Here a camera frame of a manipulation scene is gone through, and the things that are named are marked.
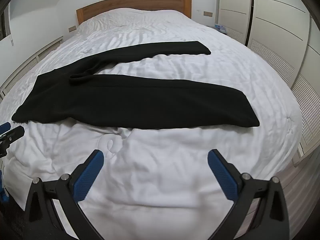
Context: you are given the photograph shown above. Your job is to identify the white quilted bed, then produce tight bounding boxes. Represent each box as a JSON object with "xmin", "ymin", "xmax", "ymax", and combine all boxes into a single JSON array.
[{"xmin": 0, "ymin": 7, "xmax": 304, "ymax": 240}]

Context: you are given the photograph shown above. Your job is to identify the black pants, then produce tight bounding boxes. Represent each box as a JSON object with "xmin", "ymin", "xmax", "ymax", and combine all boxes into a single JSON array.
[{"xmin": 11, "ymin": 41, "xmax": 260, "ymax": 130}]

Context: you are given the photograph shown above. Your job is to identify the white slatted window bench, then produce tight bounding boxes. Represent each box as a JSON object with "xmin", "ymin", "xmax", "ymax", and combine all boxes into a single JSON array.
[{"xmin": 0, "ymin": 36, "xmax": 64, "ymax": 98}]

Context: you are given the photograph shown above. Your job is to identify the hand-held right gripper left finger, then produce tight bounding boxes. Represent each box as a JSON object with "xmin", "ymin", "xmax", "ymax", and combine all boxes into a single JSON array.
[{"xmin": 24, "ymin": 149, "xmax": 105, "ymax": 240}]

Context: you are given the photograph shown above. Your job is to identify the white wardrobe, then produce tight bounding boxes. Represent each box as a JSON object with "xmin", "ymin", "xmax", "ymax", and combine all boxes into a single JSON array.
[{"xmin": 216, "ymin": 0, "xmax": 320, "ymax": 155}]

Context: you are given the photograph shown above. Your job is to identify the wooden headboard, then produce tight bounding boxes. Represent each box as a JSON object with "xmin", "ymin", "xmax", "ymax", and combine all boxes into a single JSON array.
[{"xmin": 76, "ymin": 0, "xmax": 193, "ymax": 26}]

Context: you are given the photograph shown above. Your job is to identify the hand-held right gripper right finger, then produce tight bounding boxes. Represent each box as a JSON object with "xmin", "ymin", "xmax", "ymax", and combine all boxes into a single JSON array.
[{"xmin": 207, "ymin": 149, "xmax": 290, "ymax": 240}]

